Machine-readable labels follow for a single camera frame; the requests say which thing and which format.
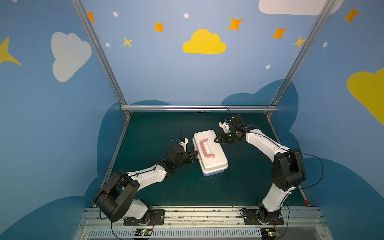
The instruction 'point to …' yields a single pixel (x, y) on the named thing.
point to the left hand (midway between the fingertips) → (199, 153)
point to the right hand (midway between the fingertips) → (217, 139)
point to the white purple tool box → (212, 159)
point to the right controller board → (268, 233)
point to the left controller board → (143, 232)
